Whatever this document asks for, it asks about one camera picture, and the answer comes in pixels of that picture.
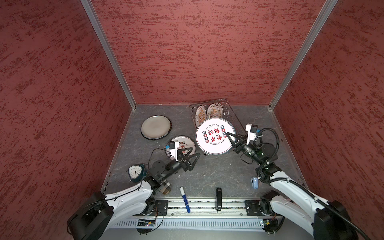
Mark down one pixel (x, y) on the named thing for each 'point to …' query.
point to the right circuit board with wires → (270, 225)
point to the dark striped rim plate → (156, 127)
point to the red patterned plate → (211, 137)
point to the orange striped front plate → (200, 115)
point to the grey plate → (183, 152)
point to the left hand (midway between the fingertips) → (197, 154)
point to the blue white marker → (182, 192)
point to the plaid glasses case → (166, 187)
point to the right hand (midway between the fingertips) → (224, 136)
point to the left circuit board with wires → (145, 226)
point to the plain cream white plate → (156, 127)
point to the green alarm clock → (137, 172)
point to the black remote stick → (218, 199)
